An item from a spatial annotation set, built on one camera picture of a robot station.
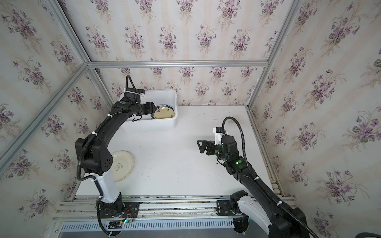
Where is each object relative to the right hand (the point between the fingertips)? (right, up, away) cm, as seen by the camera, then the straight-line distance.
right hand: (208, 141), depth 79 cm
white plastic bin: (-34, +29, +31) cm, 54 cm away
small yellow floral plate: (-30, +17, +31) cm, 46 cm away
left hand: (-34, +19, +11) cm, 40 cm away
